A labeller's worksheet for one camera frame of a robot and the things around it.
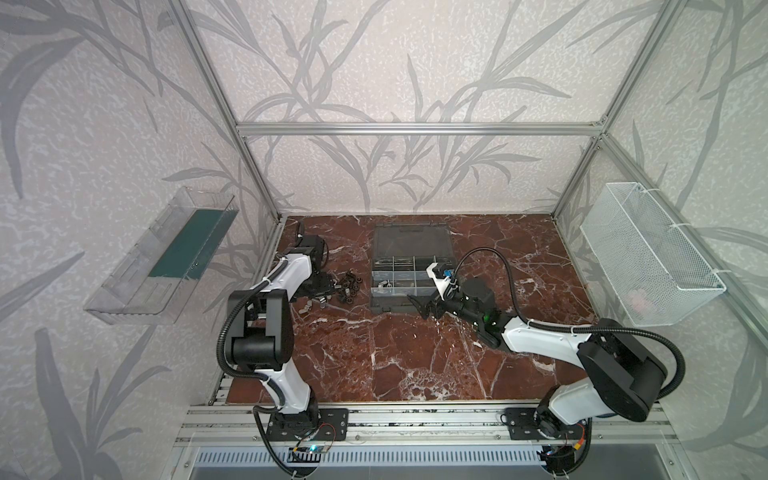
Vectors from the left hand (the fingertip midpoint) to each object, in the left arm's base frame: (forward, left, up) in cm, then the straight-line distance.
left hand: (317, 283), depth 93 cm
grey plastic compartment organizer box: (+12, -26, -2) cm, 29 cm away
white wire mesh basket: (-12, -80, +29) cm, 86 cm away
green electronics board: (-43, -4, -8) cm, 44 cm away
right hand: (-3, -32, +11) cm, 34 cm away
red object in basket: (-13, -86, +16) cm, 88 cm away
